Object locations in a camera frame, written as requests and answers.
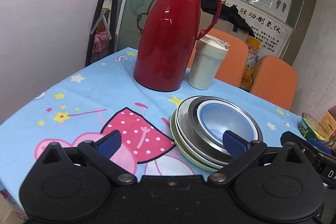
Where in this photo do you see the green instant noodle cup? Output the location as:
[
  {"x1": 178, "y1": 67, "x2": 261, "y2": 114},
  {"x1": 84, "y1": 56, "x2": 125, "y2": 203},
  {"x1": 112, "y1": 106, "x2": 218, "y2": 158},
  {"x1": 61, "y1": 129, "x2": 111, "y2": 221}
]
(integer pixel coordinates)
[{"x1": 299, "y1": 113, "x2": 329, "y2": 143}]

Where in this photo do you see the white lidded tumbler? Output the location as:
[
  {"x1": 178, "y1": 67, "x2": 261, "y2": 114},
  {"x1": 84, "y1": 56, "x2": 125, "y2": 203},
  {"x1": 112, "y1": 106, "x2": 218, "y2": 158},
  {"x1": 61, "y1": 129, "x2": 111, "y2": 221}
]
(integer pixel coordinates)
[{"x1": 187, "y1": 35, "x2": 230, "y2": 90}]

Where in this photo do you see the blue plastic bowl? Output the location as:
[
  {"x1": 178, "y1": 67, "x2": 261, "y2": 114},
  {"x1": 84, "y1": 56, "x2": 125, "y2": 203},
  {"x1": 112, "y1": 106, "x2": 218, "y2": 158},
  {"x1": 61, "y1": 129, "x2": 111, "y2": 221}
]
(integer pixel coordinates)
[{"x1": 196, "y1": 99, "x2": 263, "y2": 147}]

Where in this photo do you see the orange chair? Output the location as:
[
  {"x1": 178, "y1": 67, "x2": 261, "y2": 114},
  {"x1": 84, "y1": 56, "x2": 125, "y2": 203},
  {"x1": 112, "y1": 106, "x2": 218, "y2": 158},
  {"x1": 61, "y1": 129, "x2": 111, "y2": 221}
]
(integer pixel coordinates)
[
  {"x1": 188, "y1": 37, "x2": 248, "y2": 87},
  {"x1": 250, "y1": 56, "x2": 297, "y2": 110}
]

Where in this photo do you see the red thermos jug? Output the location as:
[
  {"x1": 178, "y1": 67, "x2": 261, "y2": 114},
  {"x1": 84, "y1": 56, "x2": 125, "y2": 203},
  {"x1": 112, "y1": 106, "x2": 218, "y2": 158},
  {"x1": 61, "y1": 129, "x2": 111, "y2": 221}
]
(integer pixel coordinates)
[{"x1": 133, "y1": 0, "x2": 222, "y2": 92}]

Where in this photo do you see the yellow snack bag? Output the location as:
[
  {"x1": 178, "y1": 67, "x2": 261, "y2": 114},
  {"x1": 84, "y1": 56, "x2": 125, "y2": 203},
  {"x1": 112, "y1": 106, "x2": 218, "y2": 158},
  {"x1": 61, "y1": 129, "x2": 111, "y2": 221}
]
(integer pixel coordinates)
[{"x1": 240, "y1": 36, "x2": 261, "y2": 91}]

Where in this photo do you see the white Chinese text poster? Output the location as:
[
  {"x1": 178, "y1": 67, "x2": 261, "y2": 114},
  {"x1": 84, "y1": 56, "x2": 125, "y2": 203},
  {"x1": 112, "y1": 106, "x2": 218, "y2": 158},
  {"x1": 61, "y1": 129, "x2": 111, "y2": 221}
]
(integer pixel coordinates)
[{"x1": 222, "y1": 0, "x2": 294, "y2": 59}]

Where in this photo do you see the orange cardboard box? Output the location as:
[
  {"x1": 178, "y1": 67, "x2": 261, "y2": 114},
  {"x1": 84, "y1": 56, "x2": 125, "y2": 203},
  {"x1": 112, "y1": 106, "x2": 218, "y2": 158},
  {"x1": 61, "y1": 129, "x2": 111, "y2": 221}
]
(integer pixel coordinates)
[{"x1": 319, "y1": 106, "x2": 336, "y2": 139}]

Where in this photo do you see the cardboard box with blue tape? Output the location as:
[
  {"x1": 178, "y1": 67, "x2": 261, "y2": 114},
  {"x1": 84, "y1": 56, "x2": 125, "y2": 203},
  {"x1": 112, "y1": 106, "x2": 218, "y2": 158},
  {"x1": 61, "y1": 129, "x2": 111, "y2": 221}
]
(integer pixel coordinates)
[{"x1": 199, "y1": 12, "x2": 249, "y2": 43}]

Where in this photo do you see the green rimmed plate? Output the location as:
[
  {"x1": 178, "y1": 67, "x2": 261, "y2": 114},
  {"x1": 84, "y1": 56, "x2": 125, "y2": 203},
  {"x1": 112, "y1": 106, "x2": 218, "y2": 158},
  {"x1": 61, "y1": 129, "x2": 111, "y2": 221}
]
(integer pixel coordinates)
[{"x1": 170, "y1": 111, "x2": 217, "y2": 172}]

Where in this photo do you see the right orange chair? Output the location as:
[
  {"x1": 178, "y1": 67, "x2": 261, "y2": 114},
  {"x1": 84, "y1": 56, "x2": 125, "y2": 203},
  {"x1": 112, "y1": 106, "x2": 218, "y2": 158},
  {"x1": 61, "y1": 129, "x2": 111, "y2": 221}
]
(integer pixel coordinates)
[{"x1": 250, "y1": 56, "x2": 297, "y2": 110}]

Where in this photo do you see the black folding stand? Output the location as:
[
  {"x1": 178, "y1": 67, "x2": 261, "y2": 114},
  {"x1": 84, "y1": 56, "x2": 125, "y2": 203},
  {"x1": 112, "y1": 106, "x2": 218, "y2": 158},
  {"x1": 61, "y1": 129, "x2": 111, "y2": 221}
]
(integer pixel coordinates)
[{"x1": 85, "y1": 0, "x2": 118, "y2": 67}]

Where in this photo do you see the blue cartoon tablecloth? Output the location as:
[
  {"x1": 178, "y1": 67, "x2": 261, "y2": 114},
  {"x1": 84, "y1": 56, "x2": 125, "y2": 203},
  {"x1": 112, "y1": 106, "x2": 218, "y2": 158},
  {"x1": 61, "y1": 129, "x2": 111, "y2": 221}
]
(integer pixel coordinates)
[{"x1": 1, "y1": 48, "x2": 301, "y2": 200}]

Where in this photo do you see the stainless steel bowl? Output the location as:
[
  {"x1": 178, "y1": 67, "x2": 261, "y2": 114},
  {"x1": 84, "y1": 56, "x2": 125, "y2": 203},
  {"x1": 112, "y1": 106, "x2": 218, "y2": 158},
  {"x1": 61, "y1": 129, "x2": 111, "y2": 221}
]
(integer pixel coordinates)
[{"x1": 175, "y1": 96, "x2": 263, "y2": 166}]

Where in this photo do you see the left orange chair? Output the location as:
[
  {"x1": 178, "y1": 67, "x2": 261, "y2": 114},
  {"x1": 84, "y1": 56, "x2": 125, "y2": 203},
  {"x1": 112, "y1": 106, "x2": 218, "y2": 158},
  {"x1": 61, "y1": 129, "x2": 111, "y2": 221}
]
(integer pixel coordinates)
[{"x1": 188, "y1": 37, "x2": 248, "y2": 87}]

